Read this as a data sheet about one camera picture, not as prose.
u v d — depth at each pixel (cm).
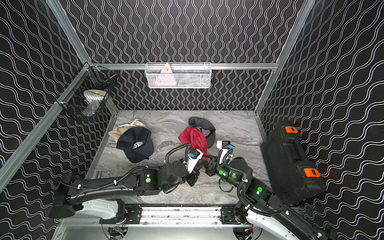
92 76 94
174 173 46
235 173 47
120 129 94
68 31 77
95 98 82
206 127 107
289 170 69
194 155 54
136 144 95
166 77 90
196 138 64
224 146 57
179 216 76
